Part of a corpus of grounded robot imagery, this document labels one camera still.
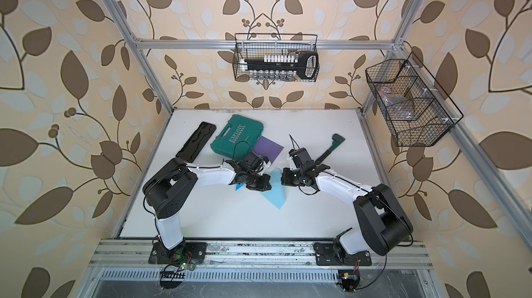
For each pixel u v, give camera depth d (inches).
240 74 33.3
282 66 33.3
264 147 41.1
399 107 27.7
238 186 35.9
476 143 22.1
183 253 28.6
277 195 35.1
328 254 29.2
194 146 40.4
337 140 41.3
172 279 26.8
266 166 34.3
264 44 35.4
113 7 31.4
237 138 40.1
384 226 16.9
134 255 29.7
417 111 28.9
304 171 27.1
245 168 29.5
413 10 31.1
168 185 21.1
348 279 28.6
